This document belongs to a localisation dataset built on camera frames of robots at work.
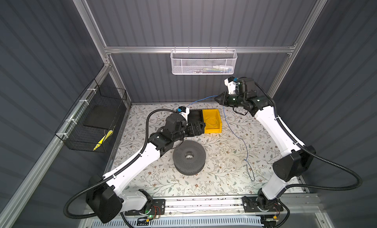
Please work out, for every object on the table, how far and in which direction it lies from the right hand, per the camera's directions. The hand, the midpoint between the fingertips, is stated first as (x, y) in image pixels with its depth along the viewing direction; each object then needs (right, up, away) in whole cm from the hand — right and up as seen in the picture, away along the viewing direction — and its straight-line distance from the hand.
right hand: (216, 99), depth 76 cm
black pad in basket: (-58, -9, -3) cm, 59 cm away
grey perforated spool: (-14, -35, +15) cm, 41 cm away
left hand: (-8, -13, -3) cm, 16 cm away
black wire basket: (-66, -18, -10) cm, 69 cm away
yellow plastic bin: (+3, -12, +31) cm, 33 cm away
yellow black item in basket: (-54, -18, -4) cm, 57 cm away
